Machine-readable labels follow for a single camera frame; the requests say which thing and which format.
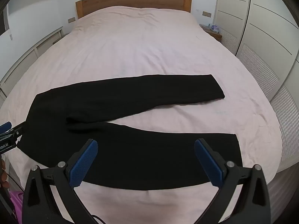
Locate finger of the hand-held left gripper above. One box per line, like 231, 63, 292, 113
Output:
9, 121, 28, 138
0, 122, 13, 134

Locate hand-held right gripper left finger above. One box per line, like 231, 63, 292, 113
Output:
21, 139, 98, 224

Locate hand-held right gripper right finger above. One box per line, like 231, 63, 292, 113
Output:
194, 138, 271, 224

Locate black pants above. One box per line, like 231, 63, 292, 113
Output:
19, 74, 241, 190

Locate person's left hand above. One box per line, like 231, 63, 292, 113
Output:
0, 159, 10, 189

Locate pink plastic object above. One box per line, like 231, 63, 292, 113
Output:
9, 190, 27, 224

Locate wooden nightstand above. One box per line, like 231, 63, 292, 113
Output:
201, 24, 223, 43

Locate bed with pink sheet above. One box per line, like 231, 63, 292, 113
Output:
0, 6, 284, 224

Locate white louvred wardrobe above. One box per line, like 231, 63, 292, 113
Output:
214, 0, 299, 165

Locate wooden headboard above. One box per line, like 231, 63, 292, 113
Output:
75, 0, 192, 19

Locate black cable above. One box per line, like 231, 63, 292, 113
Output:
91, 215, 107, 224

